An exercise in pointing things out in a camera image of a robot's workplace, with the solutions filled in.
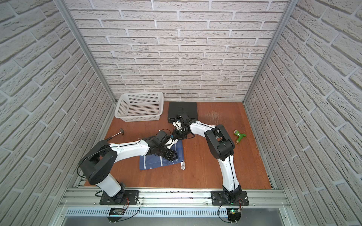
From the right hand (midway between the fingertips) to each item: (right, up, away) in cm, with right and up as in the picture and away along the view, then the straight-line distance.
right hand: (174, 137), depth 97 cm
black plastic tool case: (0, +21, +14) cm, 25 cm away
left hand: (+2, -9, -9) cm, 14 cm away
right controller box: (+33, -35, -27) cm, 55 cm away
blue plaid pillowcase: (-12, -13, -10) cm, 21 cm away
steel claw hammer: (-39, +4, +4) cm, 39 cm away
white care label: (+6, -15, -12) cm, 20 cm away
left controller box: (-28, -33, -27) cm, 51 cm away
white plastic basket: (-27, +23, +10) cm, 36 cm away
